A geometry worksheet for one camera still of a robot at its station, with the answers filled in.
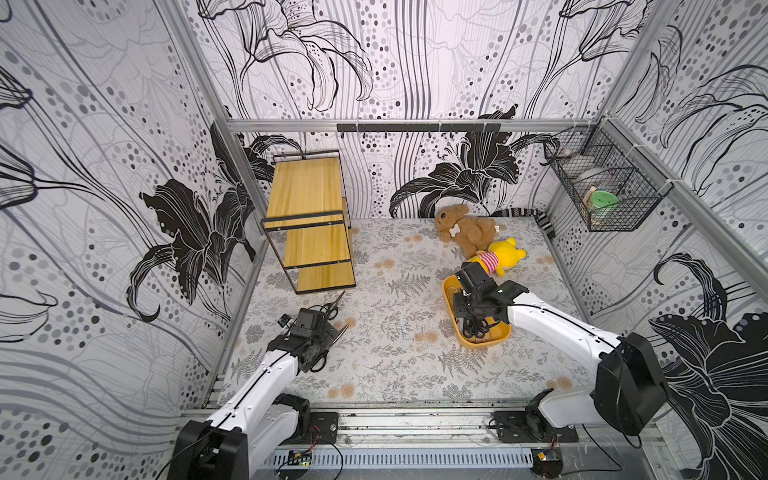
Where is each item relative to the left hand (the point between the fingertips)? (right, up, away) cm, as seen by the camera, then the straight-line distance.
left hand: (327, 343), depth 87 cm
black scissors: (+44, +6, -1) cm, 45 cm away
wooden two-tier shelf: (-2, +35, -12) cm, 38 cm away
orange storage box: (+52, +3, +1) cm, 52 cm away
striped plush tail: (+74, +43, +31) cm, 91 cm away
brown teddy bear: (+47, +33, +14) cm, 59 cm away
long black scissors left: (-2, -4, -3) cm, 6 cm away
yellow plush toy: (+56, +26, +12) cm, 63 cm away
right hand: (+40, +13, 0) cm, 42 cm away
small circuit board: (-2, -24, -15) cm, 29 cm away
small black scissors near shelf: (-1, +8, +8) cm, 12 cm away
